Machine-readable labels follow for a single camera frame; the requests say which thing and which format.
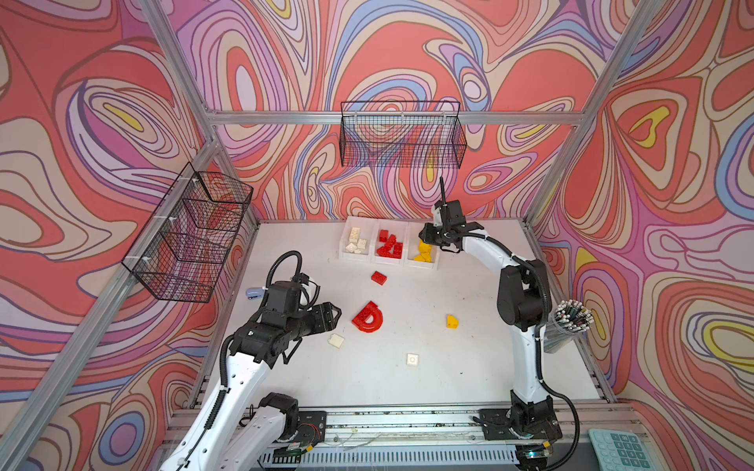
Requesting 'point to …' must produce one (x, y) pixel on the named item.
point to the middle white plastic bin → (400, 229)
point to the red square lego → (384, 235)
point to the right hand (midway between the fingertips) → (424, 240)
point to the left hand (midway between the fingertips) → (334, 314)
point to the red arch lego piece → (359, 321)
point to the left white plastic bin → (361, 255)
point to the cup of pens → (568, 318)
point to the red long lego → (398, 250)
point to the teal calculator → (619, 450)
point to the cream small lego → (350, 247)
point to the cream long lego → (354, 234)
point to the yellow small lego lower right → (452, 322)
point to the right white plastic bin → (417, 253)
